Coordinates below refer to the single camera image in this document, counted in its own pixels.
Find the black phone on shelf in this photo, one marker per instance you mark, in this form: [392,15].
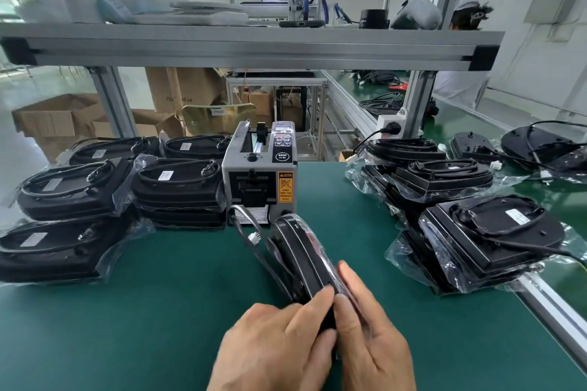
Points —
[302,23]

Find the white handset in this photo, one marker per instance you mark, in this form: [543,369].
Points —
[114,8]

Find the grey metal shelf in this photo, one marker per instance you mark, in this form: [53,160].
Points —
[257,45]

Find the white power socket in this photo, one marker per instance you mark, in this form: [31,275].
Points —
[391,125]

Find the person's right hand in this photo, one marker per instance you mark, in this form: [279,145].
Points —
[376,354]

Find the grey tape dispenser machine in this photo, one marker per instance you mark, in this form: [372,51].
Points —
[257,171]

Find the small brown cardboard box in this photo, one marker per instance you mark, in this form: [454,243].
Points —
[348,156]

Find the group of bagged black lamps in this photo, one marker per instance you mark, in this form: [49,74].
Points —
[468,212]

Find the person's left hand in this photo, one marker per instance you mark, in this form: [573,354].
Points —
[271,349]

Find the white flat scale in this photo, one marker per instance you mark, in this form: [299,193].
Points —
[193,13]

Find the grey barcode scanner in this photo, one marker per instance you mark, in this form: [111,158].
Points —
[417,13]

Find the unbagged black lamps with cables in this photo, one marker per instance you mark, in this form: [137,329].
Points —
[537,146]

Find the aluminium table edge rail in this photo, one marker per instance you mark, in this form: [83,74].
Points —
[559,313]

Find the black cup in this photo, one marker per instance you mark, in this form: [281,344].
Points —
[374,19]

